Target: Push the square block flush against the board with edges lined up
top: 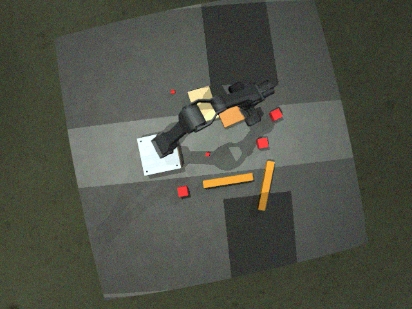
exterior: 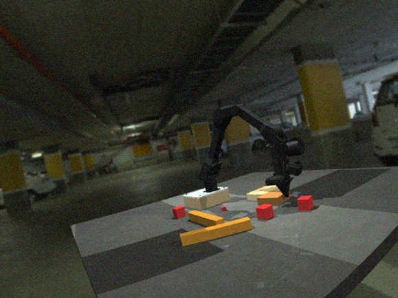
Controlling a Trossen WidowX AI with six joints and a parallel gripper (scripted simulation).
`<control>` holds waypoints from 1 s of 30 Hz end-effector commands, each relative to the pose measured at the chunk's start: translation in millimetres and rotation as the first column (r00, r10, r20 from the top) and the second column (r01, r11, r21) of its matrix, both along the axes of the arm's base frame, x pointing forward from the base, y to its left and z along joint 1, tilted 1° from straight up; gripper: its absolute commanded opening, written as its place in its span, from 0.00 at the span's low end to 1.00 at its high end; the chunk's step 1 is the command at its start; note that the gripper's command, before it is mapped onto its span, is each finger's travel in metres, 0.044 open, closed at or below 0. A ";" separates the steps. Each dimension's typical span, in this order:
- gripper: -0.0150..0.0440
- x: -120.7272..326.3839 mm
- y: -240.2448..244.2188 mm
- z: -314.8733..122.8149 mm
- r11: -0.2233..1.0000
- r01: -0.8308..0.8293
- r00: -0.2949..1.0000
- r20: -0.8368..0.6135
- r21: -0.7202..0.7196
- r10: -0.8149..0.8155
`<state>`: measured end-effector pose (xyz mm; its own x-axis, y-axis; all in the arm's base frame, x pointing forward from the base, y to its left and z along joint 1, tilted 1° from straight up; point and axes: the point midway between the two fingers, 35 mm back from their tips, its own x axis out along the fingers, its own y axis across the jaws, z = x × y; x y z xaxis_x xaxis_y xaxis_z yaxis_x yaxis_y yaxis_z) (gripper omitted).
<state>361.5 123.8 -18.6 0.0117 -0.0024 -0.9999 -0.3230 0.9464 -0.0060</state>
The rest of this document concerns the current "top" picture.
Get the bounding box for long orange bar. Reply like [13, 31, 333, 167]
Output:
[257, 161, 275, 211]
[203, 173, 253, 188]

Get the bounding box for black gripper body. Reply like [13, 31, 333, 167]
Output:
[229, 82, 261, 126]

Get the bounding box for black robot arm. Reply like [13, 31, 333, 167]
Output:
[151, 80, 275, 159]

